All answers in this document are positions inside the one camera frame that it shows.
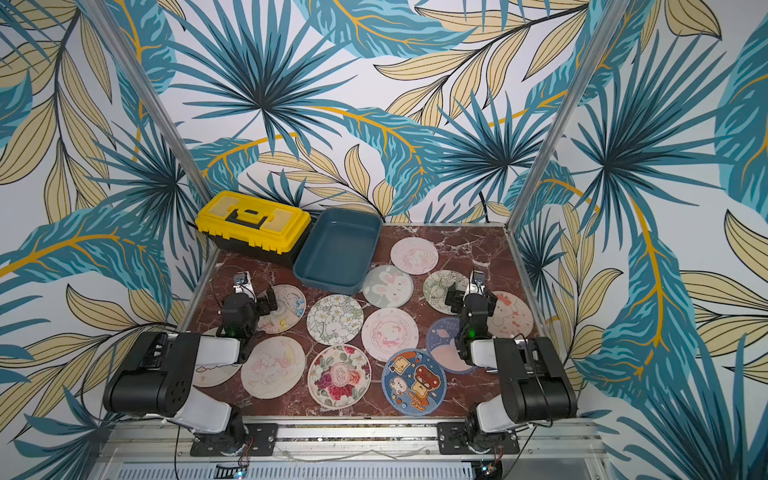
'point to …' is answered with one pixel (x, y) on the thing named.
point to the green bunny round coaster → (388, 286)
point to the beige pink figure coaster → (272, 367)
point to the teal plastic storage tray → (337, 250)
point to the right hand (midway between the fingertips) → (473, 286)
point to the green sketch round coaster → (436, 289)
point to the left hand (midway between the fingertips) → (255, 291)
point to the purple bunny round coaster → (441, 347)
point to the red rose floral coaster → (339, 377)
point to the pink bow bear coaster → (512, 315)
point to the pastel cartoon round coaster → (291, 308)
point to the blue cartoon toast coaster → (414, 383)
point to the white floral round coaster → (335, 319)
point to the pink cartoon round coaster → (388, 330)
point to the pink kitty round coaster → (414, 256)
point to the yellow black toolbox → (266, 229)
